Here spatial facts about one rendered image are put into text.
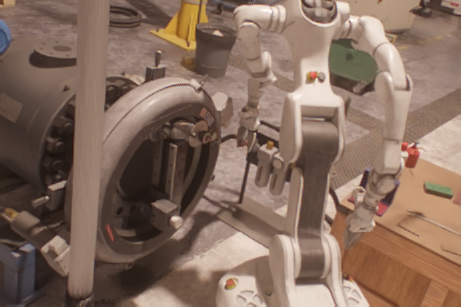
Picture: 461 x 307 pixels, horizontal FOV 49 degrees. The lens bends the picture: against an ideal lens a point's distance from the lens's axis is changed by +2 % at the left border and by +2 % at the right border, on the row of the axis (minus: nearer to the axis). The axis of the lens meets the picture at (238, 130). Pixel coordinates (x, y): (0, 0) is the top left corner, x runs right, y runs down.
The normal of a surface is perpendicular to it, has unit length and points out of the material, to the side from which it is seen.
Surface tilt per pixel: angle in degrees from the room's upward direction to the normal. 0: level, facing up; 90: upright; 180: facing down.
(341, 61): 90
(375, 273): 90
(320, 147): 71
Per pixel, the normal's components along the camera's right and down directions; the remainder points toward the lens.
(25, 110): -0.39, -0.25
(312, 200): 0.26, 0.23
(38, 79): -0.16, -0.59
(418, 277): -0.57, 0.28
